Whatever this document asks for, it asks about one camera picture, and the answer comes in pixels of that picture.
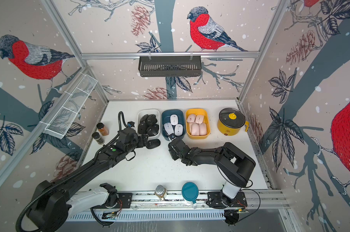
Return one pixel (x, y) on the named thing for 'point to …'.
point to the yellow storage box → (199, 111)
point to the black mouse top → (153, 143)
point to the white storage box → (148, 111)
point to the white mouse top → (174, 119)
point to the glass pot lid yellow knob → (231, 118)
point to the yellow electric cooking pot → (228, 131)
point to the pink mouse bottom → (195, 129)
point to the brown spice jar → (102, 129)
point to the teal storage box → (166, 116)
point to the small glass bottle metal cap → (161, 192)
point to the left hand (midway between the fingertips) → (145, 134)
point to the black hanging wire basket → (170, 66)
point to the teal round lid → (190, 191)
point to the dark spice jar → (96, 136)
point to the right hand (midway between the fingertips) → (174, 146)
